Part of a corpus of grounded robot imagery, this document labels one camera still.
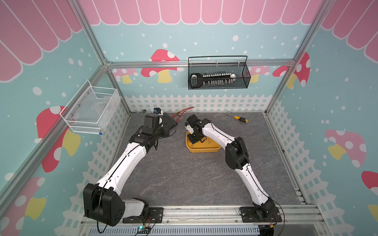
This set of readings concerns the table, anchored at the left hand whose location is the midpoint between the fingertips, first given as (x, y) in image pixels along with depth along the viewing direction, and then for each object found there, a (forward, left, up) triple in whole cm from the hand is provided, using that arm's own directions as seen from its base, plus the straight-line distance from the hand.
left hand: (166, 127), depth 82 cm
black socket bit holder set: (+28, -17, +12) cm, 35 cm away
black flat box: (+28, +5, -22) cm, 36 cm away
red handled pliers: (+33, -4, -22) cm, 40 cm away
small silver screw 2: (-11, -15, -22) cm, 29 cm away
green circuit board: (-45, +9, -25) cm, 53 cm away
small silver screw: (-9, -20, -22) cm, 31 cm away
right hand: (+7, -15, -21) cm, 27 cm away
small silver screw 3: (-18, -26, -22) cm, 39 cm away
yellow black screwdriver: (+28, -50, -21) cm, 61 cm away
